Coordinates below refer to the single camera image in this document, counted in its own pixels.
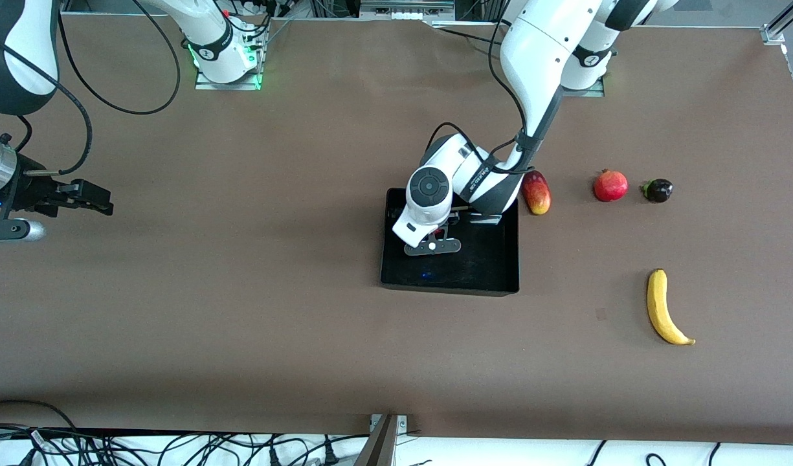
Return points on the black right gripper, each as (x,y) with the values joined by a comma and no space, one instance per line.
(32,193)

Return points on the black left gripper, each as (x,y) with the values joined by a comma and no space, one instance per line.
(453,220)

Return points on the black plastic box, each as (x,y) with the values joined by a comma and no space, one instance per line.
(480,265)

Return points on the yellow banana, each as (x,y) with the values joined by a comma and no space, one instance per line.
(659,304)

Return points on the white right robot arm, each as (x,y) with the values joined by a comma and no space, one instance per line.
(21,52)

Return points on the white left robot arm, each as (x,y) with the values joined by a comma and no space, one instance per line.
(538,52)

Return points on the red yellow mango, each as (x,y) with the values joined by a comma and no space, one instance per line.
(538,197)

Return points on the red pomegranate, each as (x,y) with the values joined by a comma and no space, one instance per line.
(610,186)

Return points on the dark purple mangosteen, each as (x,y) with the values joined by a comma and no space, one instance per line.
(658,191)

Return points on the white power strip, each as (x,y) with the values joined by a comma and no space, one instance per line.
(406,8)

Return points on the grey metal pole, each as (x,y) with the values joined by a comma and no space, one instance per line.
(378,450)

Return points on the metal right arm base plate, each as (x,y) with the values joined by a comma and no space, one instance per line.
(228,85)

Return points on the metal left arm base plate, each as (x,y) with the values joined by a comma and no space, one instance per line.
(587,92)

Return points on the small metal bracket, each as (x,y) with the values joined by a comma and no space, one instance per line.
(402,424)

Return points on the aluminium frame profile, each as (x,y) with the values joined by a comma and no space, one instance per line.
(773,32)

